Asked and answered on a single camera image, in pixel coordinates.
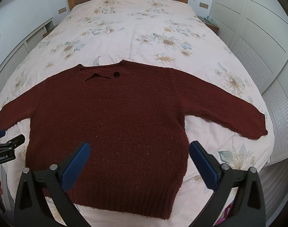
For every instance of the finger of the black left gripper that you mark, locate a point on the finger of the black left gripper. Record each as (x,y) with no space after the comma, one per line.
(16,142)

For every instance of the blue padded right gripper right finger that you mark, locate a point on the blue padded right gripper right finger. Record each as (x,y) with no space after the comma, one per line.
(210,169)

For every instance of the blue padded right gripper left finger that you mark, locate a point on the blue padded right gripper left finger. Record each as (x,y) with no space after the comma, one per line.
(68,171)

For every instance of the dark red knit sweater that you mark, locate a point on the dark red knit sweater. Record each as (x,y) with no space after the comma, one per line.
(132,116)

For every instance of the magenta plastic basket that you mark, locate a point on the magenta plastic basket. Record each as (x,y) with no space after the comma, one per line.
(224,214)

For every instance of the white low shelf unit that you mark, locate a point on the white low shelf unit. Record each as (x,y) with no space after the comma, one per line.
(20,52)

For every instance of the wooden nightstand left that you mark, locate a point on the wooden nightstand left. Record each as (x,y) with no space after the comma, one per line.
(49,31)

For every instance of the wooden nightstand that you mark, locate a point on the wooden nightstand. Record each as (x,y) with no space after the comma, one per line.
(210,25)
(49,31)

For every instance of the wooden nightstand right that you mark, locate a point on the wooden nightstand right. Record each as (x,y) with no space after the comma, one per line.
(210,25)

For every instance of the floral pink bed cover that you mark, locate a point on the floral pink bed cover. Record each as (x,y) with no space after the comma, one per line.
(162,33)

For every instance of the white louvered wardrobe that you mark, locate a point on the white louvered wardrobe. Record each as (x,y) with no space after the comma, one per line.
(256,31)

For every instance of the beige wall switch left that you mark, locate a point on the beige wall switch left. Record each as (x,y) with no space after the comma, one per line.
(62,10)

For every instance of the beige wall switch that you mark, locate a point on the beige wall switch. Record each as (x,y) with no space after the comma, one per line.
(62,10)
(203,5)

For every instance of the beige wall switch right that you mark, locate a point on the beige wall switch right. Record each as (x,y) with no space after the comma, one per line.
(203,5)

